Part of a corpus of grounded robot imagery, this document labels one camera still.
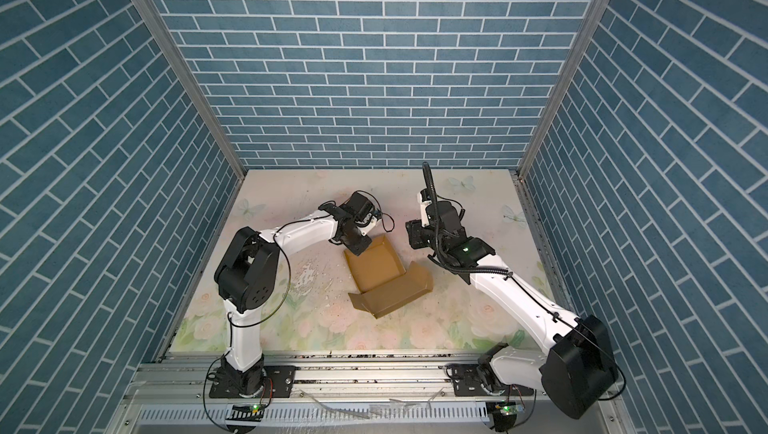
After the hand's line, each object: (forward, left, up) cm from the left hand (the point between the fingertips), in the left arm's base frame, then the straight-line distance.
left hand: (362, 243), depth 96 cm
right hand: (-3, -15, +18) cm, 24 cm away
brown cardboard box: (-13, -7, -1) cm, 14 cm away
